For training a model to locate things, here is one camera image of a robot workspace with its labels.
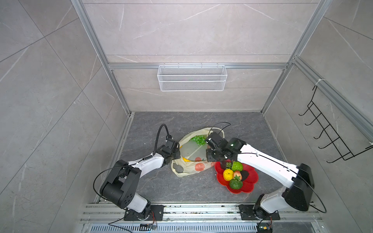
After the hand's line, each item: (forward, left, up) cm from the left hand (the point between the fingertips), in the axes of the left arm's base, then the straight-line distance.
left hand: (176, 149), depth 93 cm
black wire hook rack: (-15, -73, +29) cm, 80 cm away
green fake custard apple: (-14, -36, +2) cm, 39 cm away
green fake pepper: (-24, -33, +2) cm, 41 cm away
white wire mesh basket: (+42, -12, +25) cm, 51 cm away
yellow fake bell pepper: (-18, -30, +1) cm, 35 cm away
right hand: (-10, -19, +10) cm, 24 cm away
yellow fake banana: (-8, -6, -1) cm, 10 cm away
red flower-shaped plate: (-23, -42, -2) cm, 48 cm away
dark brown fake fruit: (-13, -31, +2) cm, 34 cm away
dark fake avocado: (-19, -40, +1) cm, 44 cm away
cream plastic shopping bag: (-6, -11, -4) cm, 13 cm away
